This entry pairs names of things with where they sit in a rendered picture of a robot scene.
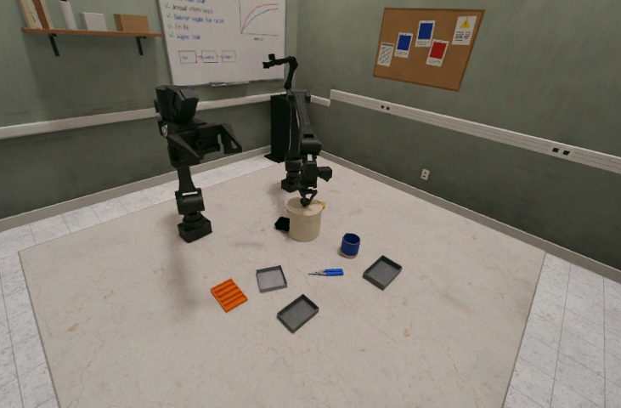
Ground beige dispenser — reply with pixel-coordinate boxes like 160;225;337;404
286;196;323;241

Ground orange slotted tray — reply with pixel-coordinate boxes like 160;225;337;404
211;278;248;313

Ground blue-handled pliers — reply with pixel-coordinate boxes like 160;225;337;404
310;269;344;276

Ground blue ceramic mug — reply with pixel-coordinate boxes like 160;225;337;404
341;233;361;258

